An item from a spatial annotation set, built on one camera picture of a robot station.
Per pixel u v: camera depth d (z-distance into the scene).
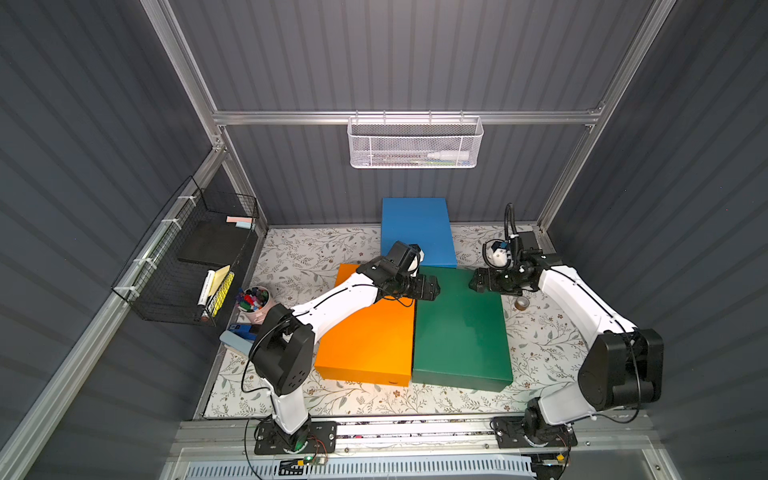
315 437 0.73
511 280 0.72
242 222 0.84
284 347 0.46
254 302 0.84
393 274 0.67
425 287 0.75
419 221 1.12
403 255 0.67
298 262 1.09
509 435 0.74
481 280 0.79
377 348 0.78
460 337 0.79
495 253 0.81
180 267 0.73
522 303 0.97
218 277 0.72
